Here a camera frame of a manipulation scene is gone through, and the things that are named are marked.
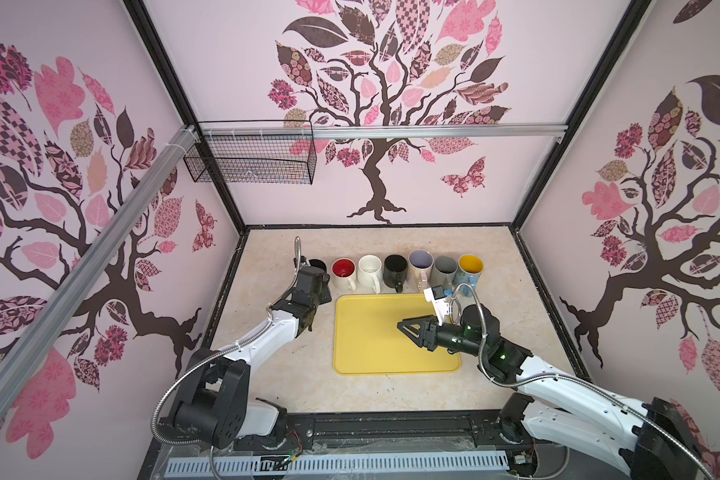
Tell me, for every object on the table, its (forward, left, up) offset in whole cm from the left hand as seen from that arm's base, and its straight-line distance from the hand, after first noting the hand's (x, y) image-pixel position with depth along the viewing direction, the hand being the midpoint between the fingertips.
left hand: (319, 287), depth 90 cm
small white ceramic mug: (+11, -6, -8) cm, 15 cm away
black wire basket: (+59, +33, +6) cm, 68 cm away
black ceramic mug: (+10, -24, -4) cm, 27 cm away
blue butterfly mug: (+6, -48, 0) cm, 48 cm away
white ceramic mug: (+12, -16, -7) cm, 21 cm away
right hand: (-17, -23, +10) cm, 30 cm away
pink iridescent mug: (+8, -32, 0) cm, 33 cm away
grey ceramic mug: (+6, -40, 0) cm, 40 cm away
